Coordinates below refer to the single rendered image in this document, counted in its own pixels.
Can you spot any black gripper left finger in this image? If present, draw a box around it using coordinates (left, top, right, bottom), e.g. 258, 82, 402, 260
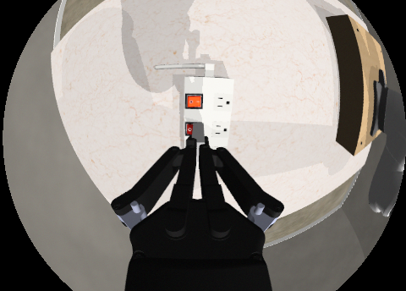
111, 123, 199, 237

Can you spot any grey power strip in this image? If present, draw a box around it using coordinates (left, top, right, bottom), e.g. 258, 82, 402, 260
155, 63, 234, 150

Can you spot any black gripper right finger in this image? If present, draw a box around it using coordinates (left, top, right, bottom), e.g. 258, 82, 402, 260
198, 123, 284, 238

